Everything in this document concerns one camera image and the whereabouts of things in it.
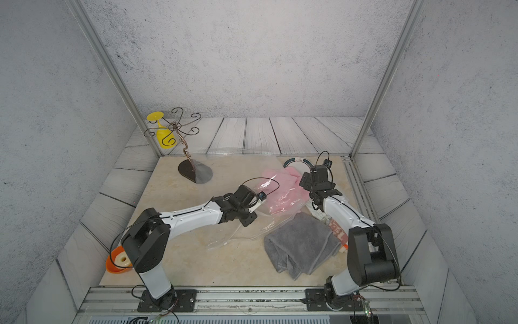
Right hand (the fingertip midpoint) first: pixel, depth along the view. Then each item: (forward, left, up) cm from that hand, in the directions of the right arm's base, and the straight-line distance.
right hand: (315, 178), depth 91 cm
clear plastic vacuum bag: (+14, +32, -12) cm, 37 cm away
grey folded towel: (-25, +7, -11) cm, 29 cm away
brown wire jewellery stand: (+15, +63, -11) cm, 66 cm away
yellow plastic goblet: (+7, +63, +17) cm, 66 cm away
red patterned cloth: (-20, -9, -12) cm, 25 cm away
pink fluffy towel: (-5, +14, -5) cm, 16 cm away
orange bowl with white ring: (-33, +79, -10) cm, 86 cm away
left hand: (-13, +27, -8) cm, 31 cm away
